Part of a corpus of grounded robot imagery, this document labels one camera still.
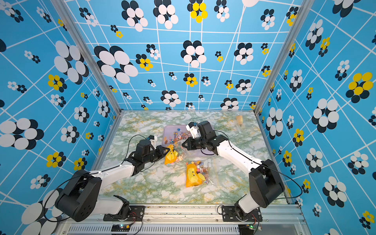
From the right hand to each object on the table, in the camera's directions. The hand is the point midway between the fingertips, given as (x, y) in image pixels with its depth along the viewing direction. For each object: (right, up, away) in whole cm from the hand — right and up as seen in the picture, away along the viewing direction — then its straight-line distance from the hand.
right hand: (184, 144), depth 81 cm
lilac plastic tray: (-14, +3, +24) cm, 28 cm away
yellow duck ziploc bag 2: (+7, -18, +2) cm, 19 cm away
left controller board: (-32, -41, -9) cm, 52 cm away
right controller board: (+31, -40, -10) cm, 52 cm away
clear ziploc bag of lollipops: (+40, +14, +28) cm, 51 cm away
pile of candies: (-5, +2, +21) cm, 22 cm away
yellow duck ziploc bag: (-5, -6, +2) cm, 8 cm away
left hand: (-8, -3, +6) cm, 10 cm away
